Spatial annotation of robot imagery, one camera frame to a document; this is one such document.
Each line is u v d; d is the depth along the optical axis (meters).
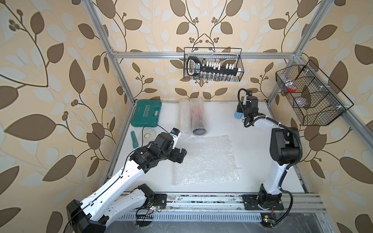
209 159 0.89
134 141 0.96
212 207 0.74
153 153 0.53
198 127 0.94
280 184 0.59
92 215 0.39
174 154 0.65
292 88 0.81
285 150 0.52
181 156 0.65
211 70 0.83
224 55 0.91
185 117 1.00
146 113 1.08
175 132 0.65
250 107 0.77
